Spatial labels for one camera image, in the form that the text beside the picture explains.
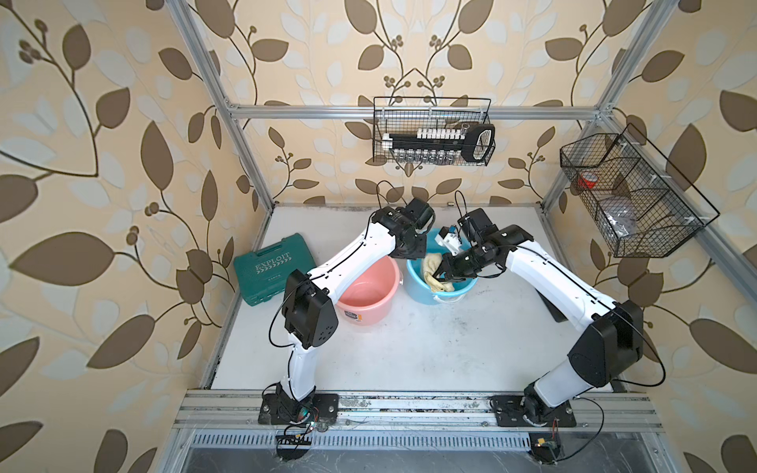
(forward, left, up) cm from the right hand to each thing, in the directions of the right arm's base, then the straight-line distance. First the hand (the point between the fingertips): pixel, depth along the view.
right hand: (434, 278), depth 79 cm
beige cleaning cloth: (+3, +1, +3) cm, 4 cm away
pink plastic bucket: (-6, +17, -1) cm, 18 cm away
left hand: (+10, +6, +2) cm, 11 cm away
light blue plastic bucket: (-3, +5, 0) cm, 5 cm away
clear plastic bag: (+7, -47, +14) cm, 49 cm away
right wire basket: (+9, -51, +14) cm, 54 cm away
